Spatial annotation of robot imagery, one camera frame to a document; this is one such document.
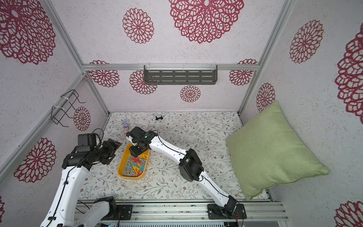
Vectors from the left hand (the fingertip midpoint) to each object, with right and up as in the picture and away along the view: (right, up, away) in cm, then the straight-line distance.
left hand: (119, 148), depth 76 cm
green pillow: (+75, 0, -9) cm, 76 cm away
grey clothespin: (+2, -16, +9) cm, 18 cm away
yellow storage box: (-2, -7, +16) cm, 18 cm away
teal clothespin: (+9, -14, +11) cm, 20 cm away
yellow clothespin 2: (+6, -15, +11) cm, 19 cm away
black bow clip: (+14, +18, +40) cm, 46 cm away
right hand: (+4, -3, +10) cm, 11 cm away
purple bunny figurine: (-9, +12, +32) cm, 35 cm away
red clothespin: (+8, -17, +10) cm, 21 cm away
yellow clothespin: (+9, -7, +16) cm, 19 cm away
